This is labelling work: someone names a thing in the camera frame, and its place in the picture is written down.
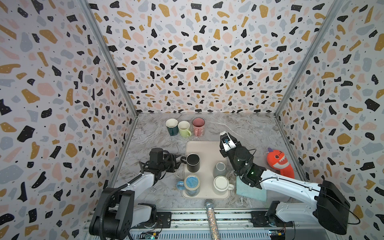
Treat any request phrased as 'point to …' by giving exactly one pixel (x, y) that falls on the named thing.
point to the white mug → (221, 183)
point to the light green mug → (183, 127)
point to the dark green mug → (172, 125)
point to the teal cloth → (244, 189)
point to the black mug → (192, 161)
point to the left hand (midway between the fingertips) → (182, 153)
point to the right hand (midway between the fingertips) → (225, 133)
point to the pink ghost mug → (198, 126)
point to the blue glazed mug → (191, 185)
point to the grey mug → (220, 169)
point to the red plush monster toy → (277, 160)
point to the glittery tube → (214, 230)
